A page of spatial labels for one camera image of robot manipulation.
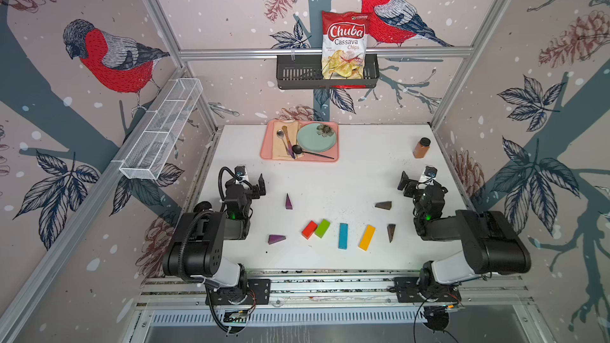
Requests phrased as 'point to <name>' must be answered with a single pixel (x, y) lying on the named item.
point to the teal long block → (343, 236)
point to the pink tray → (267, 148)
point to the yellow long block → (367, 237)
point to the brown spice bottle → (421, 148)
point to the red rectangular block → (309, 229)
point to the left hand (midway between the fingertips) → (253, 170)
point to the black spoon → (298, 149)
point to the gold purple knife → (286, 132)
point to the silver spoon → (279, 133)
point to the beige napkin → (279, 149)
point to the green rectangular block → (322, 228)
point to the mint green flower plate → (316, 136)
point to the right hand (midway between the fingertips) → (415, 172)
